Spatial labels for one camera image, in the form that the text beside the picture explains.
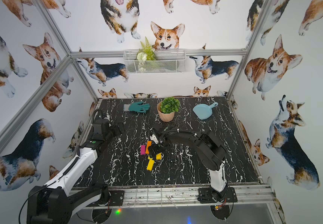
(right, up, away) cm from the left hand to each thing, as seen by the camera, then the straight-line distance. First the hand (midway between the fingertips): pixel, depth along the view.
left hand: (118, 122), depth 85 cm
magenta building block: (+14, -18, +6) cm, 23 cm away
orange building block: (+17, -15, +10) cm, 25 cm away
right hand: (+22, -19, +1) cm, 29 cm away
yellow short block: (+19, -25, 0) cm, 32 cm away
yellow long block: (+24, -21, +1) cm, 32 cm away
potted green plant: (+29, +9, +10) cm, 32 cm away
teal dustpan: (+58, +6, +29) cm, 65 cm away
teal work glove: (+4, +10, +30) cm, 32 cm away
